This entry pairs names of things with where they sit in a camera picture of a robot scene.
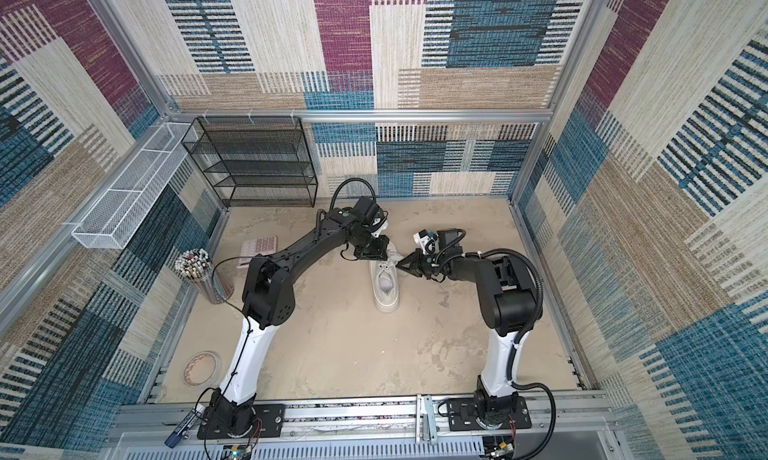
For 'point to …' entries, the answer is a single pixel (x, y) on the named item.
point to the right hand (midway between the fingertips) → (398, 267)
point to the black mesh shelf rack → (255, 161)
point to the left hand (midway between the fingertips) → (390, 253)
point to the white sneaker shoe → (385, 280)
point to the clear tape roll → (201, 369)
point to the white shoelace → (393, 258)
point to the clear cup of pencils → (197, 266)
